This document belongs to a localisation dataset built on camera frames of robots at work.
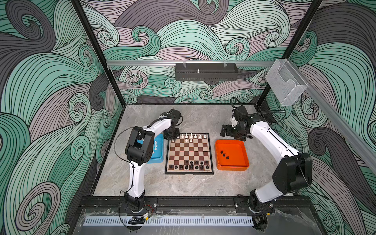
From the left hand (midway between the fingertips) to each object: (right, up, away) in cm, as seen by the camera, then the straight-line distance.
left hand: (174, 137), depth 97 cm
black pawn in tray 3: (+34, -12, -7) cm, 37 cm away
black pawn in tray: (+31, -9, -4) cm, 32 cm away
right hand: (+33, +3, -12) cm, 35 cm away
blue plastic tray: (-10, -10, -7) cm, 16 cm away
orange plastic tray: (+37, -11, -5) cm, 39 cm away
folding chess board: (+10, -9, -6) cm, 15 cm away
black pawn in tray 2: (+32, -10, -5) cm, 34 cm away
